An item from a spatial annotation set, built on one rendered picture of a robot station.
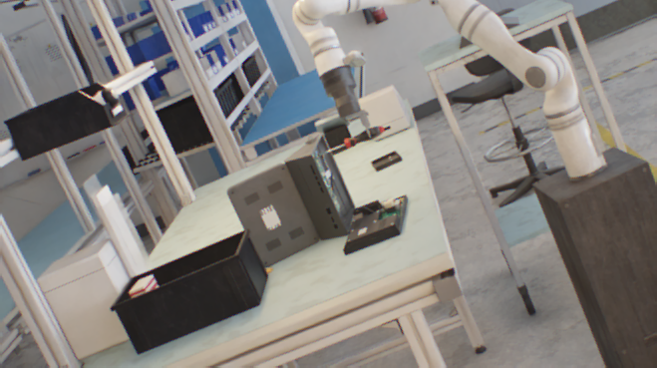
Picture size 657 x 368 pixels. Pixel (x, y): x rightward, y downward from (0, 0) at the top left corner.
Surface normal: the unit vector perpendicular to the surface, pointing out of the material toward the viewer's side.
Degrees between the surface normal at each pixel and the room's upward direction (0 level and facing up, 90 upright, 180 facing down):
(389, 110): 90
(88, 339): 90
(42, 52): 90
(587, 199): 90
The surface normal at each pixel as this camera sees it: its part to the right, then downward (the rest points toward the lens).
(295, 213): 0.22, 0.10
